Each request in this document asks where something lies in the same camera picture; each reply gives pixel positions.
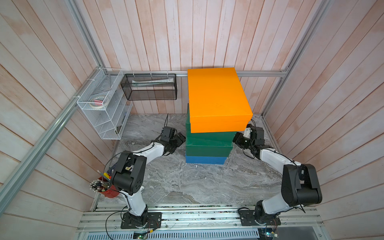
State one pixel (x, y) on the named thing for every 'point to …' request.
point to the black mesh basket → (149, 86)
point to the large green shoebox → (226, 135)
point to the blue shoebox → (205, 160)
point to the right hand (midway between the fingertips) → (230, 135)
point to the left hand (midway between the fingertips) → (182, 142)
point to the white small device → (142, 189)
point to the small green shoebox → (209, 148)
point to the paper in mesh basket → (137, 83)
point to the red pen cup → (100, 185)
